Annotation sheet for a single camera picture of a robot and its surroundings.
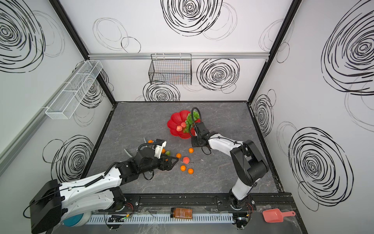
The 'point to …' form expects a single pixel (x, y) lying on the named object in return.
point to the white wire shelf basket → (64, 106)
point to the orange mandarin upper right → (191, 150)
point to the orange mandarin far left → (150, 141)
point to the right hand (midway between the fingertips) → (194, 142)
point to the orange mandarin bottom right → (190, 171)
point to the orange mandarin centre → (178, 155)
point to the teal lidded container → (78, 220)
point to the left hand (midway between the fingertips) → (173, 158)
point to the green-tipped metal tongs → (129, 154)
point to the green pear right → (168, 153)
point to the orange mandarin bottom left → (183, 168)
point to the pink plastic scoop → (275, 215)
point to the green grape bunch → (189, 122)
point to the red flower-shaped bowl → (197, 120)
